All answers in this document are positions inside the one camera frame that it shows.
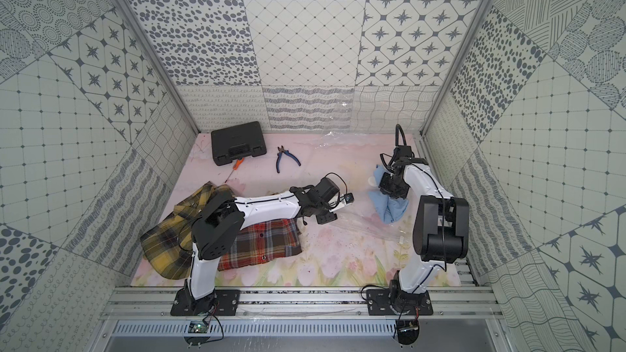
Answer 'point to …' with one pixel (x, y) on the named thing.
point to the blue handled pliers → (282, 151)
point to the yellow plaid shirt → (169, 245)
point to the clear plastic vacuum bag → (304, 156)
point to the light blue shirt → (390, 208)
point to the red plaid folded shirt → (264, 239)
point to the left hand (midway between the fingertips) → (340, 211)
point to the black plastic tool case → (235, 142)
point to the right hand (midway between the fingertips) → (387, 194)
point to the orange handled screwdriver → (235, 167)
